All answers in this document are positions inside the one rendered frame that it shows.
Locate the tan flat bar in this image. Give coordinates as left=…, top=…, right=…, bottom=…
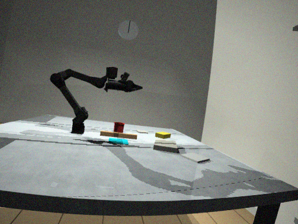
left=100, top=130, right=137, bottom=140

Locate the yellow flat block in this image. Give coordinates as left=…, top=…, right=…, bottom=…
left=155, top=132, right=171, bottom=139

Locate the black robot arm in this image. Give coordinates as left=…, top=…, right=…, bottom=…
left=50, top=67, right=129, bottom=135

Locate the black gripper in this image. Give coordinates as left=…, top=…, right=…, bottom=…
left=116, top=80, right=143, bottom=92

